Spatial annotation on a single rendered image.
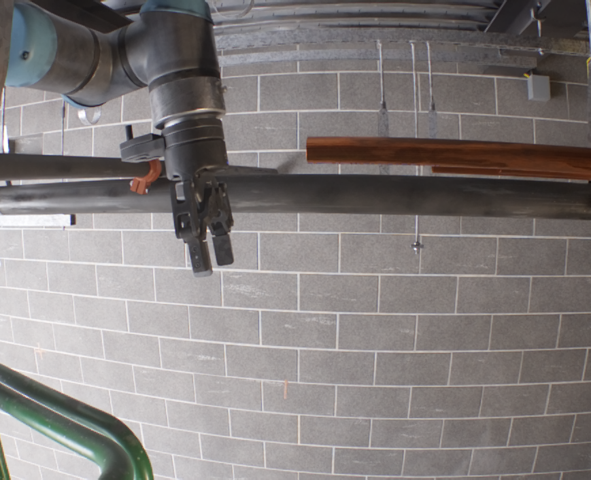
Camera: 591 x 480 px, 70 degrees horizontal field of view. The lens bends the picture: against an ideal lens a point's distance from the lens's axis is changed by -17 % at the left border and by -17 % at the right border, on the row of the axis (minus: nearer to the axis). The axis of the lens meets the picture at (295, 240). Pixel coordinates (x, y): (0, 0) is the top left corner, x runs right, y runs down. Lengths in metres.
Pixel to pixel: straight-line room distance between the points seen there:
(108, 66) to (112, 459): 0.48
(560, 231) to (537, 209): 1.50
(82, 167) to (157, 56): 0.37
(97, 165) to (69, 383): 2.57
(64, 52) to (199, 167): 0.21
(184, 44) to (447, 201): 0.69
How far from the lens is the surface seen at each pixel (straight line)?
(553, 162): 0.52
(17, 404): 0.81
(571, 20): 1.74
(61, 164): 0.85
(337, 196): 1.07
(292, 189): 1.09
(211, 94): 0.57
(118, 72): 0.63
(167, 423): 3.11
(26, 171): 0.78
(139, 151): 0.59
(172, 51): 0.58
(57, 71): 0.56
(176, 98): 0.56
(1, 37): 0.35
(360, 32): 1.56
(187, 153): 0.55
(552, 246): 2.63
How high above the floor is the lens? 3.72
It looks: 7 degrees down
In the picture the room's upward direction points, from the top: straight up
